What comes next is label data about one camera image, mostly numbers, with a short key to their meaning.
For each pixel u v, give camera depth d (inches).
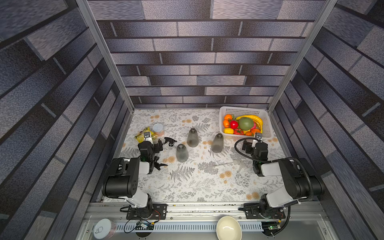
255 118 39.8
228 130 38.8
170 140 39.5
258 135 31.5
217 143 35.4
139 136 39.0
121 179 18.0
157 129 39.7
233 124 39.3
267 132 38.3
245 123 38.0
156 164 35.3
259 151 28.3
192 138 36.9
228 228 27.2
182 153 33.3
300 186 17.5
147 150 28.4
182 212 29.9
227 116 43.1
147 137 32.0
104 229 25.8
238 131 38.9
